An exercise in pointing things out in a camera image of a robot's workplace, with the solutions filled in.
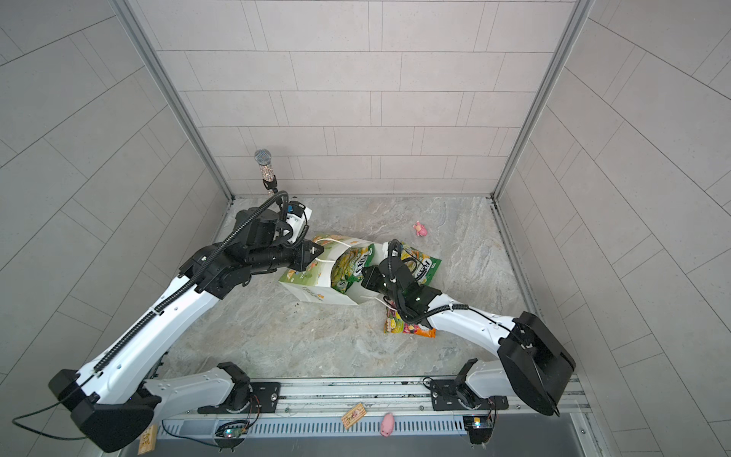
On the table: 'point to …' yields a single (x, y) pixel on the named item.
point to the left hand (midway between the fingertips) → (328, 247)
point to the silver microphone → (263, 157)
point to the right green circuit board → (480, 428)
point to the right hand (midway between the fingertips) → (360, 271)
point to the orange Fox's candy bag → (393, 324)
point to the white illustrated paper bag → (316, 279)
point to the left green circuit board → (230, 434)
